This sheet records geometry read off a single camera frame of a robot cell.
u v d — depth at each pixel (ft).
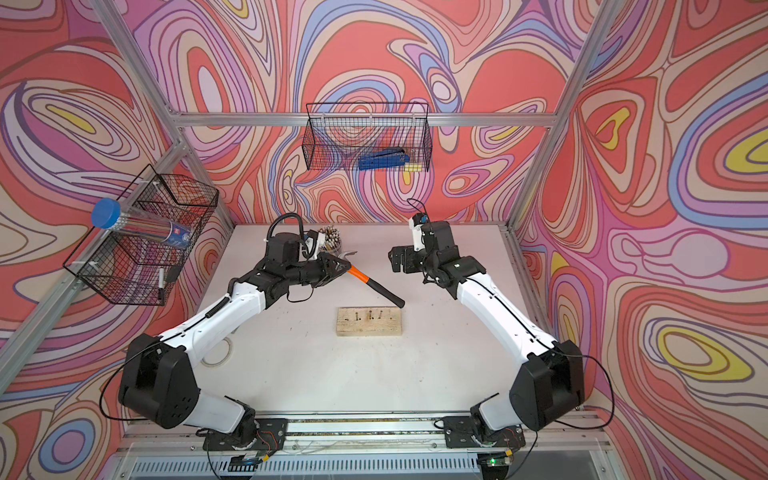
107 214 2.09
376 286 2.74
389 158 2.96
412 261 2.33
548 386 1.34
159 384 1.38
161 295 2.32
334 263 2.53
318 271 2.37
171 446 2.38
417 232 2.35
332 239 3.00
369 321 2.95
